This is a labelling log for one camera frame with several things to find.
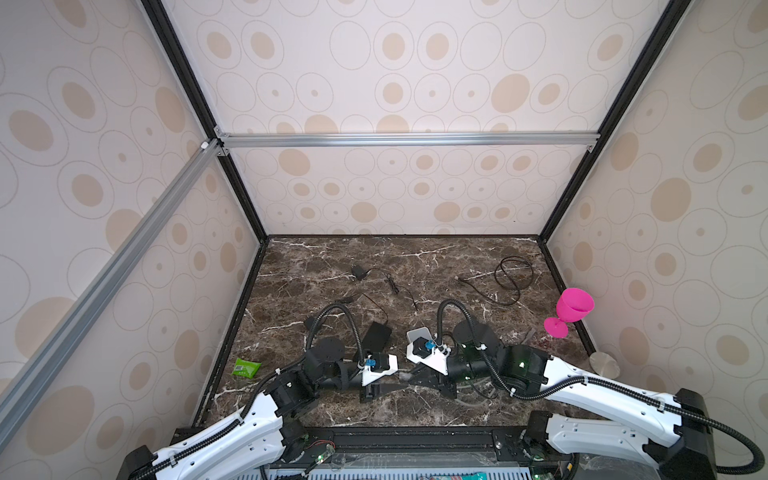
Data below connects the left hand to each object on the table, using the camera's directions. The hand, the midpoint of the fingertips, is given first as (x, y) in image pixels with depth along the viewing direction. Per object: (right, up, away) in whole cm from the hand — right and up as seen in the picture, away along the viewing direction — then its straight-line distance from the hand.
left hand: (407, 378), depth 65 cm
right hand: (+1, 0, +2) cm, 3 cm away
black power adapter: (-15, +22, +43) cm, 50 cm away
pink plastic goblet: (+46, +14, +16) cm, 51 cm away
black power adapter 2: (-29, +5, +31) cm, 43 cm away
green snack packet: (-45, -5, +19) cm, 49 cm away
